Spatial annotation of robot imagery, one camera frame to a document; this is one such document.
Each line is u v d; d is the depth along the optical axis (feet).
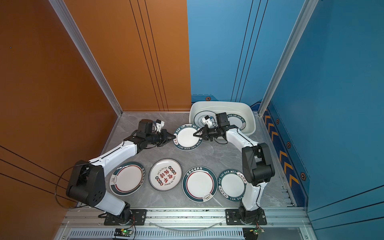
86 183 1.45
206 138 2.65
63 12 2.33
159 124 2.70
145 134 2.25
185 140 2.72
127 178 2.78
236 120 3.68
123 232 2.32
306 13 2.33
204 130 2.62
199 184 2.72
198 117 3.68
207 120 2.78
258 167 1.63
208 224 2.37
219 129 2.43
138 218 2.42
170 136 2.73
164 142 2.52
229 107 3.81
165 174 2.85
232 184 2.75
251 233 2.31
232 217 2.38
